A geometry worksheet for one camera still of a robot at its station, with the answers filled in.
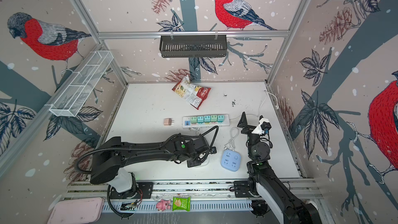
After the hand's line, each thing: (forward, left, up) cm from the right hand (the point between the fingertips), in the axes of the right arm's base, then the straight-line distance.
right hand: (251, 116), depth 75 cm
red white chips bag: (+29, +34, -17) cm, 47 cm away
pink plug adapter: (+8, +48, -20) cm, 52 cm away
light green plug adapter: (+8, +18, -15) cm, 25 cm away
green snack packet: (-35, +33, -20) cm, 52 cm away
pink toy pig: (-36, +41, -19) cm, 58 cm away
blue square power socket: (-15, +9, -20) cm, 27 cm away
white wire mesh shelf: (-1, +86, +11) cm, 87 cm away
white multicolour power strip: (+6, +35, -19) cm, 40 cm away
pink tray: (-40, +78, -18) cm, 90 cm away
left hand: (-15, +26, -16) cm, 34 cm away
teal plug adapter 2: (+7, +22, -15) cm, 28 cm away
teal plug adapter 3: (+8, +14, -15) cm, 22 cm away
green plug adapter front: (+6, +30, -15) cm, 35 cm away
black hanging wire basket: (+53, +34, +7) cm, 63 cm away
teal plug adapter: (+7, +27, -15) cm, 31 cm away
